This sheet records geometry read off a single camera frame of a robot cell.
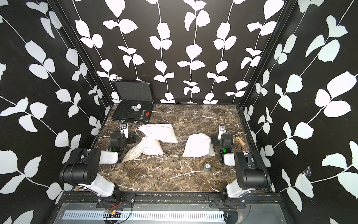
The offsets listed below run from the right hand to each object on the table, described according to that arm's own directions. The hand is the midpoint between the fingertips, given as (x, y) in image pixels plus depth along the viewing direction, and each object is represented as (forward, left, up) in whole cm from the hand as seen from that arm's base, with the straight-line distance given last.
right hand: (220, 130), depth 95 cm
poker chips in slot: (+18, +59, -5) cm, 62 cm away
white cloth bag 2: (-11, +15, -2) cm, 19 cm away
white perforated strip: (-48, +44, -7) cm, 65 cm away
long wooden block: (-4, -17, -9) cm, 20 cm away
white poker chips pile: (+26, +67, -5) cm, 72 cm away
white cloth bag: (-3, +38, +1) cm, 38 cm away
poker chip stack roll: (-25, +11, -1) cm, 27 cm away
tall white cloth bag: (-13, +48, +1) cm, 50 cm away
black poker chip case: (+31, +67, -4) cm, 74 cm away
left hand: (0, +64, +2) cm, 64 cm away
